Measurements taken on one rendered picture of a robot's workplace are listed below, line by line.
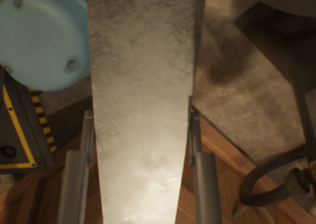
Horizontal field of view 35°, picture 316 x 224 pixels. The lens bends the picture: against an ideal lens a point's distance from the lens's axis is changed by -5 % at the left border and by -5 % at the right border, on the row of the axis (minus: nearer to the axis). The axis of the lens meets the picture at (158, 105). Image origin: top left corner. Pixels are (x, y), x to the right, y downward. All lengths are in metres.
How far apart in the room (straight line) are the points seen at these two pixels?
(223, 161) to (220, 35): 0.34
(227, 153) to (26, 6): 1.05
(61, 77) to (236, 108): 1.05
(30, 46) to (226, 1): 0.87
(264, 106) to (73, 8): 1.07
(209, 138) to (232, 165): 0.11
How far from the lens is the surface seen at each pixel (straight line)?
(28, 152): 1.14
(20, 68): 0.43
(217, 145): 1.37
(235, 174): 1.41
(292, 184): 0.99
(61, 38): 0.39
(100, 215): 1.09
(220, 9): 1.25
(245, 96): 1.40
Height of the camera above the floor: 1.11
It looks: 52 degrees down
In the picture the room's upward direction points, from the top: 176 degrees counter-clockwise
